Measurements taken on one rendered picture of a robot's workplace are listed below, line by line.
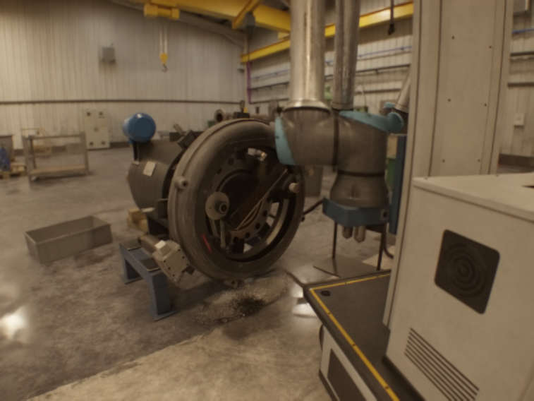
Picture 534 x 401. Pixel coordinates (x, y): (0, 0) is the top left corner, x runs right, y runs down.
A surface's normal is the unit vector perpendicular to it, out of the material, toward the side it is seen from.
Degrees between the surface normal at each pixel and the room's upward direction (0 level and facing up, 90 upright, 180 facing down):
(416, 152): 90
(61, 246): 90
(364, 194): 70
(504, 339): 90
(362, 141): 90
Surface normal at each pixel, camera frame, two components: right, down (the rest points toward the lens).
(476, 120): 0.26, 0.24
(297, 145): -0.15, 0.33
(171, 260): 0.69, 0.18
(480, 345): -0.97, 0.07
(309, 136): -0.15, 0.07
